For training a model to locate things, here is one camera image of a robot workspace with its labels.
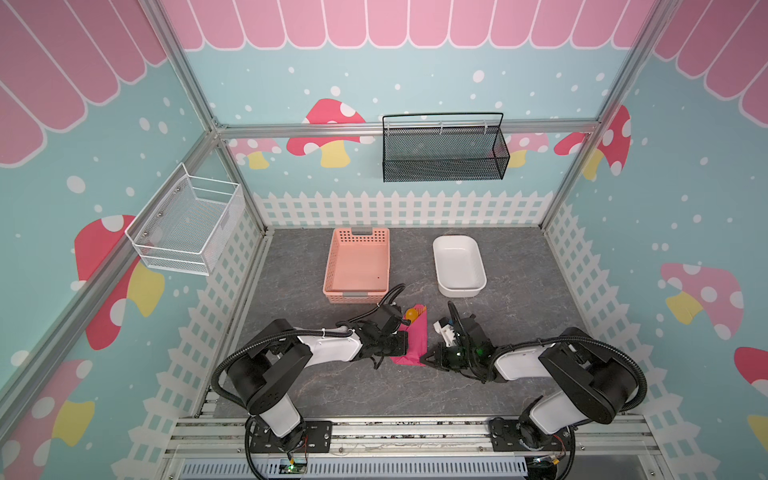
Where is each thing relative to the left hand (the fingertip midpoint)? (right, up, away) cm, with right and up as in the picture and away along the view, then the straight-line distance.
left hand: (407, 351), depth 88 cm
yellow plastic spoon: (+1, +10, +6) cm, 12 cm away
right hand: (+3, -2, -2) cm, 4 cm away
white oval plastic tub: (+21, +25, +23) cm, 40 cm away
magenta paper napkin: (+3, +3, +1) cm, 5 cm away
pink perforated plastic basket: (-17, +24, +21) cm, 36 cm away
